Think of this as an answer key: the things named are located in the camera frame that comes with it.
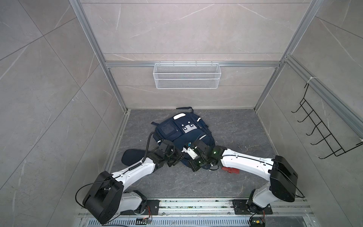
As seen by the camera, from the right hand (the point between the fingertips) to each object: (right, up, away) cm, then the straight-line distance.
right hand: (189, 165), depth 79 cm
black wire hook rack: (+65, +21, -12) cm, 69 cm away
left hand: (-1, +5, +4) cm, 7 cm away
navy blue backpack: (-4, +20, +19) cm, 28 cm away
